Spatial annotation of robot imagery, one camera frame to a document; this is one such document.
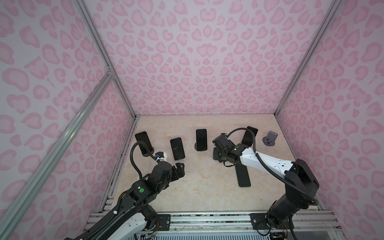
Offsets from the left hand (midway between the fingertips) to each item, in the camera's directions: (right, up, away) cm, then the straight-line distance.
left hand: (179, 165), depth 75 cm
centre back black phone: (+12, +11, +20) cm, 26 cm away
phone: (+35, -9, +12) cm, 38 cm away
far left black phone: (-23, +14, +13) cm, 30 cm away
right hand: (+20, +4, +11) cm, 23 cm away
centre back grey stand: (+8, +7, +22) cm, 24 cm away
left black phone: (-3, +6, +16) cm, 17 cm away
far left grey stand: (-22, +2, +19) cm, 29 cm away
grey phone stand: (+57, +11, +23) cm, 63 cm away
